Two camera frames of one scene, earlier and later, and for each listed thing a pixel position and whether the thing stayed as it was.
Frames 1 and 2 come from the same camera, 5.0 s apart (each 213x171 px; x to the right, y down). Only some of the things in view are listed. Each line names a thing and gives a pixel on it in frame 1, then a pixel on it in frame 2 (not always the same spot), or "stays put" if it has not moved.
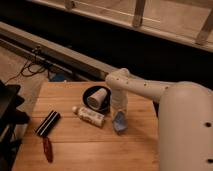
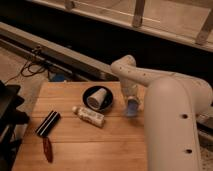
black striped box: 47,124 stays put
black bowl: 105,106 stays put
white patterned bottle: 94,118 stays put
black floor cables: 33,67 stays put
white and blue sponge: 120,122 → 132,106
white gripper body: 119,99 → 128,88
